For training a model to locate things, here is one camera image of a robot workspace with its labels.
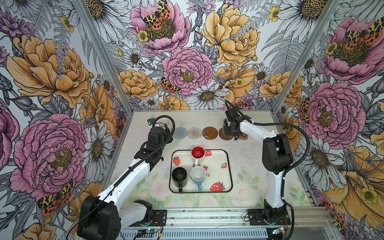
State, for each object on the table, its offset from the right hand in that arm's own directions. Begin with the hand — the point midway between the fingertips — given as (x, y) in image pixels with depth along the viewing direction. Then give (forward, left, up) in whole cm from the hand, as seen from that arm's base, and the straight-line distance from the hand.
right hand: (230, 136), depth 99 cm
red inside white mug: (-10, +22, -3) cm, 24 cm away
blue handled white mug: (-24, +22, -4) cm, 32 cm away
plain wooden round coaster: (+5, +4, -7) cm, 10 cm away
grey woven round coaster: (+8, +34, -6) cm, 35 cm away
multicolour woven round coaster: (+8, +23, -6) cm, 25 cm away
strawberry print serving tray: (-22, +12, -7) cm, 26 cm away
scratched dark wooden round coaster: (+7, +12, -6) cm, 15 cm away
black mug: (-24, +32, -3) cm, 40 cm away
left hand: (-8, +40, +14) cm, 43 cm away
